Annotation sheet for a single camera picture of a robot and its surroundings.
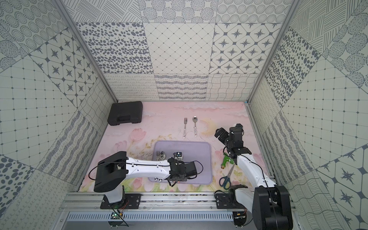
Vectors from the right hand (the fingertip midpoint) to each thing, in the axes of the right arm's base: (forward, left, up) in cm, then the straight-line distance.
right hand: (221, 135), depth 88 cm
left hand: (-21, +22, -9) cm, 32 cm away
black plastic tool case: (+23, +70, -5) cm, 74 cm away
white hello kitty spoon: (+19, +16, -9) cm, 26 cm away
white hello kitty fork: (+18, +23, -10) cm, 31 cm away
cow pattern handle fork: (-9, +40, -10) cm, 42 cm away
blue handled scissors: (-24, -1, -12) cm, 27 cm away
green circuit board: (-41, +57, -12) cm, 72 cm away
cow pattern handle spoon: (-10, +37, -8) cm, 39 cm away
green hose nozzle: (-12, -3, -9) cm, 15 cm away
